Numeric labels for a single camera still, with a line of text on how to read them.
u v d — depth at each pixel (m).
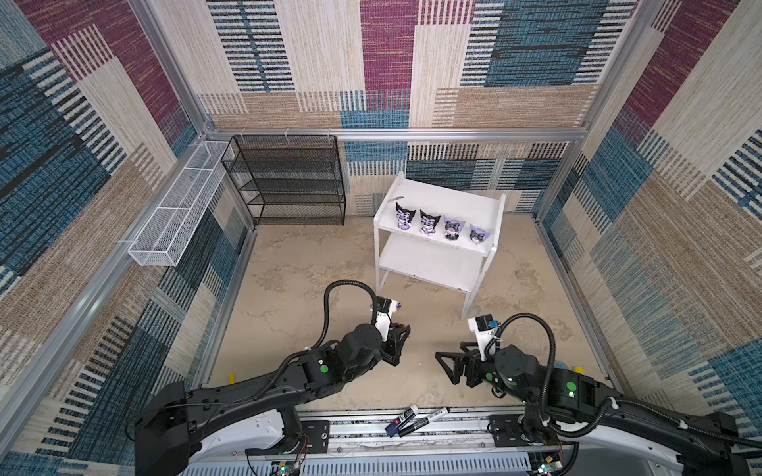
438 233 0.71
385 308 0.64
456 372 0.63
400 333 0.70
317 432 0.74
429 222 0.68
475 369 0.61
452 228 0.66
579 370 0.82
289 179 1.11
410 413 0.76
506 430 0.74
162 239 0.70
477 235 0.67
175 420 0.46
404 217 0.69
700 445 0.46
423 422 0.75
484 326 0.63
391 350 0.65
